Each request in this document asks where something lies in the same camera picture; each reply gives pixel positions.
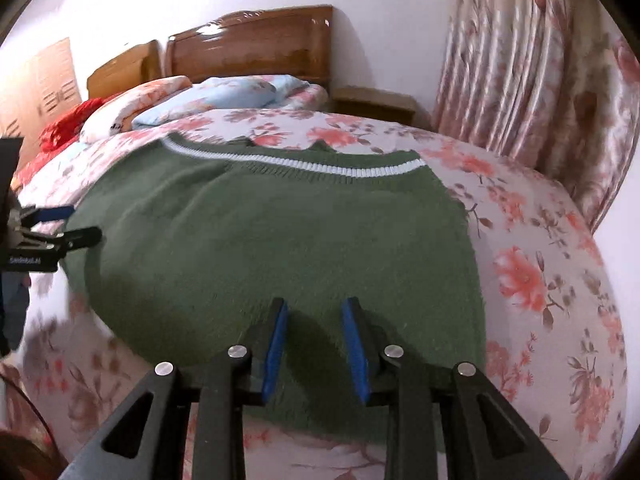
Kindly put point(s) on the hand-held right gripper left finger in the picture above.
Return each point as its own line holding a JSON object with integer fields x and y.
{"x": 275, "y": 350}

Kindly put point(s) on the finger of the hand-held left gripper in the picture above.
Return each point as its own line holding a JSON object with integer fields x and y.
{"x": 52, "y": 214}
{"x": 80, "y": 237}

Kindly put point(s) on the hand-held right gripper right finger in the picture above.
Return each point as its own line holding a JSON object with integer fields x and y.
{"x": 356, "y": 350}

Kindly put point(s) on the green knitted sweater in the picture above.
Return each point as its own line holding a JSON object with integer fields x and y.
{"x": 250, "y": 235}

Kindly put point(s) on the red blanket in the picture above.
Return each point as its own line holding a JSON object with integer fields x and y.
{"x": 70, "y": 125}

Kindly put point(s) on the light wooden wardrobe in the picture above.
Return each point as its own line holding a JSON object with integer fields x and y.
{"x": 35, "y": 100}

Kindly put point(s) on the pink floral pillow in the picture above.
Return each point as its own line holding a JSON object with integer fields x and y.
{"x": 135, "y": 105}

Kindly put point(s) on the small wooden headboard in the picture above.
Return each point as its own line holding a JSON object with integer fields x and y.
{"x": 125, "y": 72}

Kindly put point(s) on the floral bed sheet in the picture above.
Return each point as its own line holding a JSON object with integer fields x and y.
{"x": 540, "y": 270}

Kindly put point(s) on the blue floral pillow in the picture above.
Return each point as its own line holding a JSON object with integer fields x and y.
{"x": 225, "y": 95}

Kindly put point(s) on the wooden nightstand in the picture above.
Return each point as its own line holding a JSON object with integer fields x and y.
{"x": 375, "y": 105}

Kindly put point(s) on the large wooden headboard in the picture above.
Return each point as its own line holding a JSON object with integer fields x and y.
{"x": 250, "y": 45}

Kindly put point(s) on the pink floral curtain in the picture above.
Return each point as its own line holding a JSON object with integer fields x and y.
{"x": 525, "y": 85}

